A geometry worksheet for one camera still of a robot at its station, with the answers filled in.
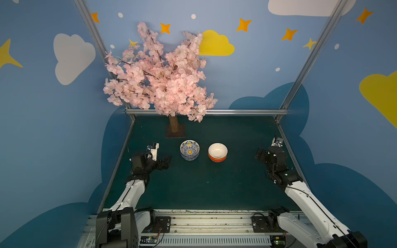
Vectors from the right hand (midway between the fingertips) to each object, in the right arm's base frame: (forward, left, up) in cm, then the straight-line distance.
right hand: (270, 149), depth 81 cm
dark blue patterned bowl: (-1, +44, -14) cm, 46 cm away
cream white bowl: (+5, +27, -13) cm, 31 cm away
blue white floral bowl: (-1, +45, -12) cm, 46 cm away
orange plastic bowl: (-2, +28, -12) cm, 31 cm away
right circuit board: (-39, -2, -20) cm, 44 cm away
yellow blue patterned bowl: (+7, +45, -13) cm, 48 cm away
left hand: (-2, +59, -6) cm, 60 cm away
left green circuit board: (-43, +60, -19) cm, 76 cm away
